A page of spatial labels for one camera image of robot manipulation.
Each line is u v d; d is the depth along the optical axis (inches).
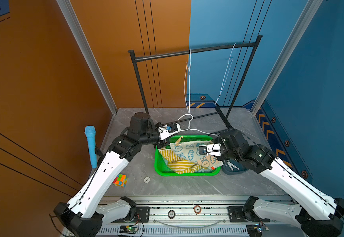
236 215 28.7
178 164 30.7
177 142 27.2
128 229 27.9
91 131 27.8
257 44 28.3
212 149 22.5
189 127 24.1
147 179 33.4
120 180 31.7
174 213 29.3
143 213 29.1
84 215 14.6
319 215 15.0
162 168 34.7
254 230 27.5
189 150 30.4
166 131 20.8
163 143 22.4
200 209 29.8
